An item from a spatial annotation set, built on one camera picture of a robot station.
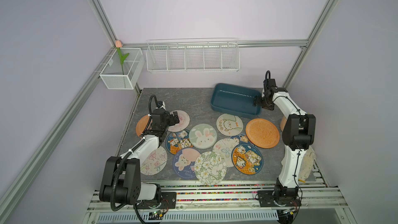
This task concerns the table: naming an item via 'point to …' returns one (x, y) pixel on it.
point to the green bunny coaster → (202, 136)
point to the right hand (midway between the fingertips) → (260, 103)
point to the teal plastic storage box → (235, 100)
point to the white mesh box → (117, 76)
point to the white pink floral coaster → (154, 162)
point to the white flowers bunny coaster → (210, 168)
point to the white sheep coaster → (229, 125)
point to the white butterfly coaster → (224, 146)
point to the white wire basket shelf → (193, 55)
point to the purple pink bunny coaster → (183, 163)
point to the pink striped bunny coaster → (184, 121)
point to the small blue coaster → (242, 139)
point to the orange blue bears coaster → (247, 159)
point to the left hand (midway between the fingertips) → (170, 114)
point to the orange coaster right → (262, 133)
